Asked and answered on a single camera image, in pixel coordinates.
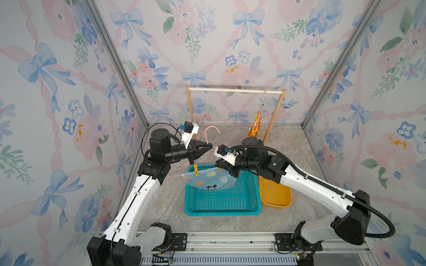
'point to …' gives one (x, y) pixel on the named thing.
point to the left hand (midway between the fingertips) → (211, 146)
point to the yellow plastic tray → (273, 195)
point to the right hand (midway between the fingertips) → (218, 160)
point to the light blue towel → (210, 178)
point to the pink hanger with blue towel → (187, 163)
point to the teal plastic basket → (241, 199)
